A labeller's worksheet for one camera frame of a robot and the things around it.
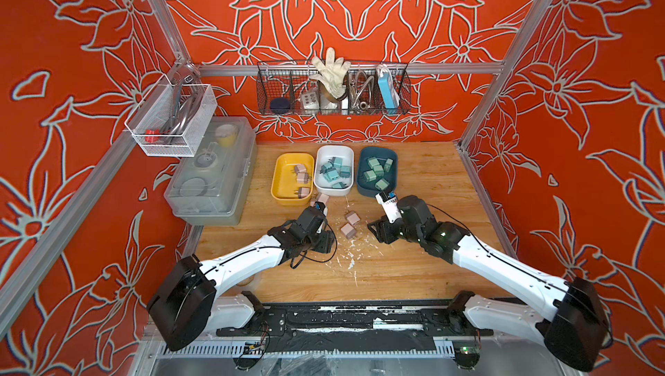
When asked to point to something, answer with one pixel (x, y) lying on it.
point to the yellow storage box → (293, 178)
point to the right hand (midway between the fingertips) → (370, 223)
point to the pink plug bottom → (300, 171)
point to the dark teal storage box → (382, 153)
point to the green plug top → (378, 170)
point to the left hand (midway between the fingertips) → (328, 235)
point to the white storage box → (324, 154)
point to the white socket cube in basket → (310, 101)
